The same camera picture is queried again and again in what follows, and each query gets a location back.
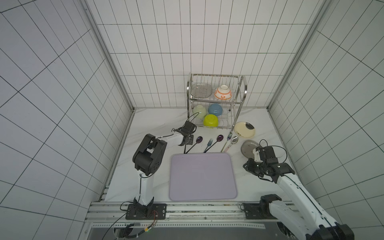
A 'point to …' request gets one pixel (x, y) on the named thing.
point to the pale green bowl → (202, 110)
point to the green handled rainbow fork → (228, 138)
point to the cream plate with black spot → (244, 129)
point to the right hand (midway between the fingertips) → (239, 164)
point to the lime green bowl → (210, 121)
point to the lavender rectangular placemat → (202, 176)
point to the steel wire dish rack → (213, 101)
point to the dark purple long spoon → (219, 138)
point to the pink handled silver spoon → (234, 141)
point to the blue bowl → (215, 109)
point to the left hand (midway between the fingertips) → (185, 141)
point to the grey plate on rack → (201, 90)
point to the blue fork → (210, 142)
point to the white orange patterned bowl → (223, 93)
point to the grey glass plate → (247, 147)
